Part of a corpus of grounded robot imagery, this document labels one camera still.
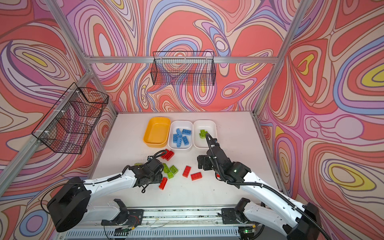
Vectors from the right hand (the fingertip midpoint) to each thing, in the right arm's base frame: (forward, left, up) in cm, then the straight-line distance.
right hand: (206, 161), depth 77 cm
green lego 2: (+25, 0, -11) cm, 27 cm away
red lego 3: (-3, +6, -14) cm, 15 cm away
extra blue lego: (+22, +12, -12) cm, 28 cm away
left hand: (-2, +28, -15) cm, 32 cm away
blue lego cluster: (+24, +19, -12) cm, 33 cm away
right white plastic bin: (+34, -6, -12) cm, 36 cm away
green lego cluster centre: (+1, +21, -14) cm, 25 cm away
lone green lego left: (+5, +41, -12) cm, 43 cm away
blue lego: (+20, +16, -12) cm, 28 cm away
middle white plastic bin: (+34, +15, -10) cm, 39 cm away
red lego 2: (0, +11, -14) cm, 18 cm away
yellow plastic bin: (+30, +32, -12) cm, 45 cm away
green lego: (+29, -1, -11) cm, 30 cm away
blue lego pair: (+28, +17, -12) cm, 34 cm away
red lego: (-7, +24, -12) cm, 28 cm away
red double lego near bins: (+11, +23, -13) cm, 29 cm away
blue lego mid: (+29, +12, -12) cm, 33 cm away
